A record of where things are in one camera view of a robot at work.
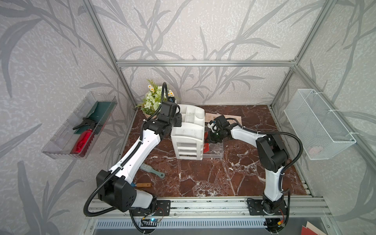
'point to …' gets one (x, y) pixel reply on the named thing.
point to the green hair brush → (146, 168)
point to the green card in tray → (100, 114)
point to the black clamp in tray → (85, 121)
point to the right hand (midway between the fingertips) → (204, 140)
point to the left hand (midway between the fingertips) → (177, 116)
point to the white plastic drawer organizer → (188, 140)
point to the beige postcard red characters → (208, 117)
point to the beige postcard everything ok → (238, 118)
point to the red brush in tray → (83, 143)
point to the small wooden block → (144, 184)
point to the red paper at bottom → (305, 231)
